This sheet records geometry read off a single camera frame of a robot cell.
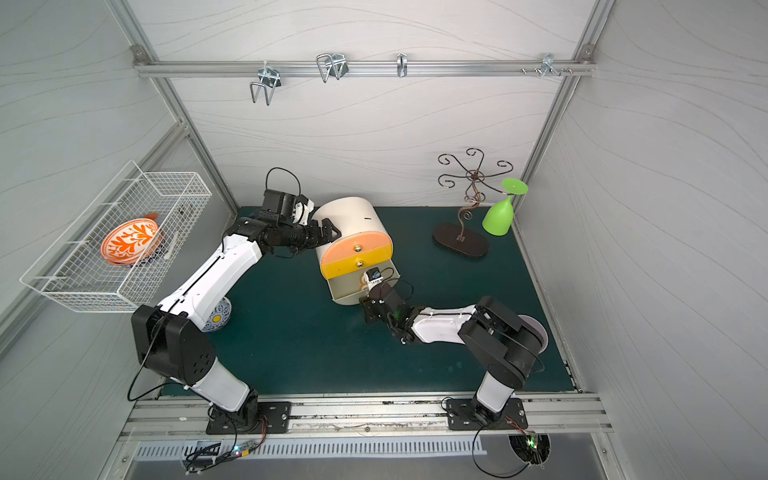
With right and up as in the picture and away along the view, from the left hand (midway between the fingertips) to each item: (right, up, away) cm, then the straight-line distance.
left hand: (331, 238), depth 82 cm
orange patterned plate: (-43, -1, -15) cm, 45 cm away
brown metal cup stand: (+38, +1, +29) cm, 48 cm away
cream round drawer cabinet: (+4, +7, +6) cm, 10 cm away
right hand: (+9, -18, +8) cm, 21 cm away
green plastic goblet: (+49, +6, +7) cm, 50 cm away
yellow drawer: (+6, -7, +6) cm, 12 cm away
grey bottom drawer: (+4, -16, +11) cm, 19 cm away
